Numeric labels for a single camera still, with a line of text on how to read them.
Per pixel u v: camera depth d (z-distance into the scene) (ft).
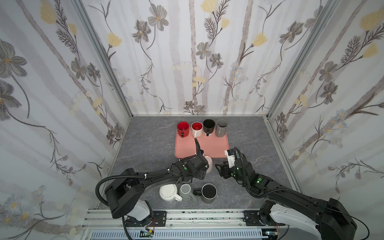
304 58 2.82
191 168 2.10
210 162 2.81
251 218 2.41
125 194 1.39
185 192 2.41
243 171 1.94
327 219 1.35
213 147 3.53
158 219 2.42
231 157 2.39
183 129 3.51
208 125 3.35
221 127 3.28
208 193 2.41
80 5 2.21
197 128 3.51
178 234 2.31
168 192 2.45
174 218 2.50
